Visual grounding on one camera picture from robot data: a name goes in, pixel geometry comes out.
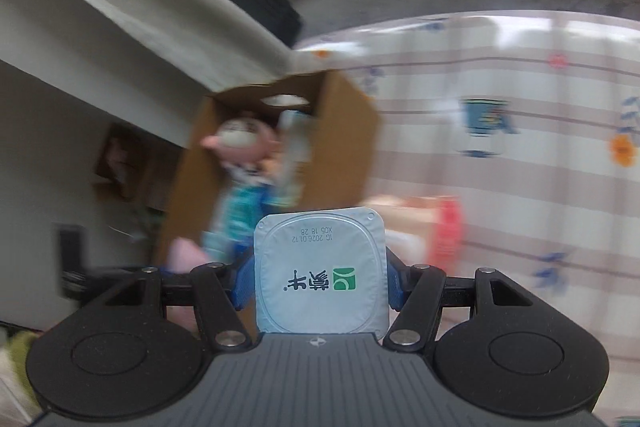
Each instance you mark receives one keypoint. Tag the white yogurt cup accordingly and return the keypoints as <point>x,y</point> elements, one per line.
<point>320,267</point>

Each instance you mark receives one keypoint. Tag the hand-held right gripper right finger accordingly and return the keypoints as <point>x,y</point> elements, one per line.
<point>396,282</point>

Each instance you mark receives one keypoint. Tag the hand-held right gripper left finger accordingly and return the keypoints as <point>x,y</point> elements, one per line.
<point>244,282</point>

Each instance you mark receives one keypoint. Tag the white draped cloth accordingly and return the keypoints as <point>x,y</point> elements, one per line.
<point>125,7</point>

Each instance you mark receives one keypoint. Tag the brown cardboard box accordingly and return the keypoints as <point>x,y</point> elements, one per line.
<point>345,142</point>

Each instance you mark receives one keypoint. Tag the pink round plush toy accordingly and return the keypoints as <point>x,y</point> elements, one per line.
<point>240,139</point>

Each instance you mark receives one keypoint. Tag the pink wet wipes pack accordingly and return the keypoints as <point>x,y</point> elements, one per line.
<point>430,227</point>

